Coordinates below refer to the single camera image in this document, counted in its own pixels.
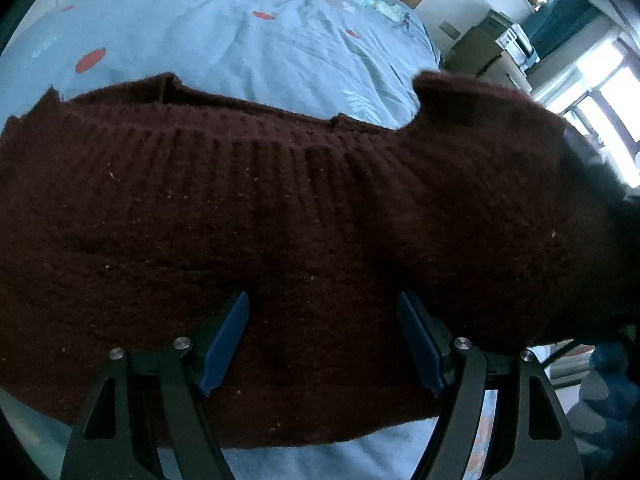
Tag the blue printed duvet cover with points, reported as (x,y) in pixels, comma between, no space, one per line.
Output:
(225,35)

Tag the long teal curtain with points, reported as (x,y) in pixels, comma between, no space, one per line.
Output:
(562,15)

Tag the wall socket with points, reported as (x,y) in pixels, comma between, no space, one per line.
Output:
(450,29)

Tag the brown cardboard box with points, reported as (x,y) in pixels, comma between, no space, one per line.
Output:
(482,55)

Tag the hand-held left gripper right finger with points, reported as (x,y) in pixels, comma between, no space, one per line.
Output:
(422,345)

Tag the printed pillow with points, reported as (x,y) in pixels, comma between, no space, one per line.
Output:
(375,2)

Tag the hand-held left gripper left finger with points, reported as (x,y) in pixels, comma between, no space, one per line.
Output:
(225,340)

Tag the white printer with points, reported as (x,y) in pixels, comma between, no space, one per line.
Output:
(515,39)

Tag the bright window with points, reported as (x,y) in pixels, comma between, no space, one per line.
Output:
(610,105)

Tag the person's right hand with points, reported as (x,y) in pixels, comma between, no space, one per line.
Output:
(607,385)

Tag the dark red knitted sweater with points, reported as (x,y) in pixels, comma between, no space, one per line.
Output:
(250,240)

